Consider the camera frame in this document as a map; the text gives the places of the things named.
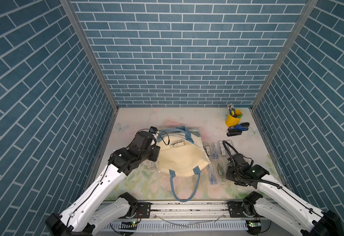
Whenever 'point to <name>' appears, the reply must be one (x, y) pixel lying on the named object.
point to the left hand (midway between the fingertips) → (160, 148)
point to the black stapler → (234, 132)
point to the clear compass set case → (207, 147)
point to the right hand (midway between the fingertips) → (229, 175)
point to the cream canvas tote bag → (182, 153)
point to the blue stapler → (243, 127)
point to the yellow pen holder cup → (232, 121)
